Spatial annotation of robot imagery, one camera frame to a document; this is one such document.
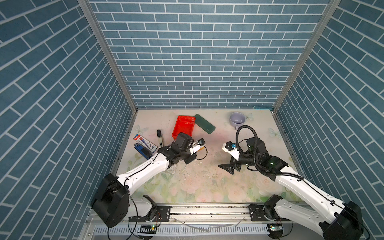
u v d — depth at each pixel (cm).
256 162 57
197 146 72
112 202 40
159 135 99
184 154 69
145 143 99
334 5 71
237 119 112
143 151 92
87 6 70
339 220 39
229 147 62
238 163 65
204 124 111
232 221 73
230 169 65
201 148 72
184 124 109
